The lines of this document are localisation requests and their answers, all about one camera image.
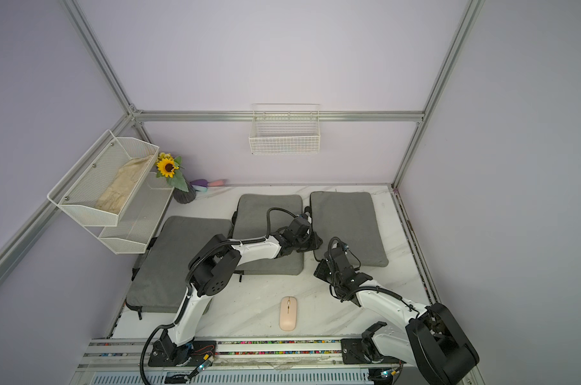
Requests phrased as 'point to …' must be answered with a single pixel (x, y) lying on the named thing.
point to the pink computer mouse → (288, 313)
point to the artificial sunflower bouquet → (168, 167)
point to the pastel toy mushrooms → (202, 185)
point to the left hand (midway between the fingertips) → (322, 243)
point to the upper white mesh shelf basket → (99, 187)
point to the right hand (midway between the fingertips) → (319, 270)
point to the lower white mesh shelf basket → (138, 222)
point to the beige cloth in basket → (114, 197)
